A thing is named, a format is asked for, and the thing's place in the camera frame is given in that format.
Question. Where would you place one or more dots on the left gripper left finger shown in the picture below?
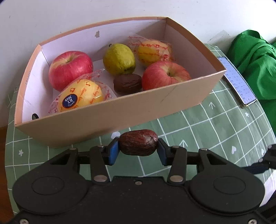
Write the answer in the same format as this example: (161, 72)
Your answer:
(100, 157)

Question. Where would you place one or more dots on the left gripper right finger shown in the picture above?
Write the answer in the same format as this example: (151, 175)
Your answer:
(176, 158)

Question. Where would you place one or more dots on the dark red jujube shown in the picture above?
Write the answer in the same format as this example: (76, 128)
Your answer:
(138, 143)

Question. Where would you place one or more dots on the yellow orange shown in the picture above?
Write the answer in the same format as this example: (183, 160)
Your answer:
(85, 90)
(148, 51)

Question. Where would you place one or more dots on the large pale red apple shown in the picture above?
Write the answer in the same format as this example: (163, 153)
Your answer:
(164, 73)

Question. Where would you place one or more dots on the dark red apple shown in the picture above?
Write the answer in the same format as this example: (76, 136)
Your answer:
(67, 67)

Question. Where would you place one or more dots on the yellow-green pear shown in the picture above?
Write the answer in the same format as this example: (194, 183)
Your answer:
(119, 59)

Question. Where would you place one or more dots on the green checked tablecloth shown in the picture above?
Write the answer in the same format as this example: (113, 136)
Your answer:
(219, 123)

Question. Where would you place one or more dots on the cardboard box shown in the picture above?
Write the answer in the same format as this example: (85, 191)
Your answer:
(111, 75)

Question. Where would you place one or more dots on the smartphone with lit screen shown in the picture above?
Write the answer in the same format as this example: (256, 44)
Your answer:
(238, 84)

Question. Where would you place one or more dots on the green cloth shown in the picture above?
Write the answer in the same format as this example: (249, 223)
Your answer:
(255, 59)

